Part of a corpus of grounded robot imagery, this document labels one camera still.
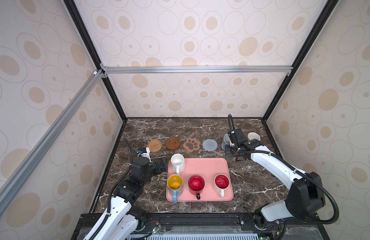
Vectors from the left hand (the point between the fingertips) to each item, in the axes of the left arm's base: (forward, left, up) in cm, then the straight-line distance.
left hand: (165, 159), depth 76 cm
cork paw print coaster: (+21, -14, -18) cm, 31 cm away
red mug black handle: (-7, -16, -17) cm, 24 cm away
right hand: (+10, -36, -7) cm, 38 cm away
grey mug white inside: (+22, -54, -10) cm, 60 cm away
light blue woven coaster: (+20, -27, -18) cm, 38 cm away
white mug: (+3, -5, -12) cm, 13 cm away
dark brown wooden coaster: (+21, -1, -18) cm, 28 cm away
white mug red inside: (-6, -31, -17) cm, 36 cm away
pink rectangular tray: (+3, -24, -18) cm, 30 cm away
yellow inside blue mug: (-7, -4, -17) cm, 19 cm away
